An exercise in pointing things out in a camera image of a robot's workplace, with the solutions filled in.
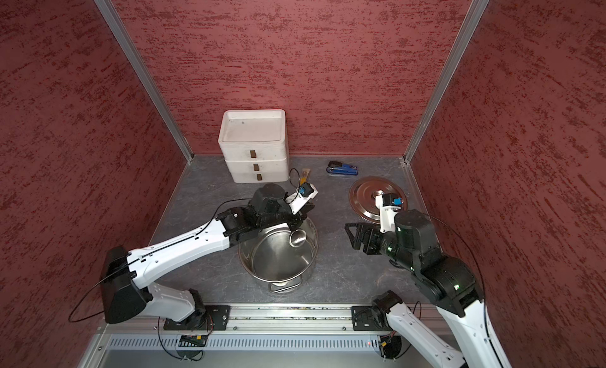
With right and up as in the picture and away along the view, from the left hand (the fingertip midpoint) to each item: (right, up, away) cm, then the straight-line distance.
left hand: (309, 208), depth 72 cm
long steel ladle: (-4, -12, +11) cm, 17 cm away
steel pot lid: (+24, +2, +32) cm, 40 cm away
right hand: (+12, -5, -10) cm, 17 cm away
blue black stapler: (+14, +15, +41) cm, 46 cm away
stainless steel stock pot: (-15, -20, +14) cm, 29 cm away
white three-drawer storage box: (-23, +24, +23) cm, 40 cm away
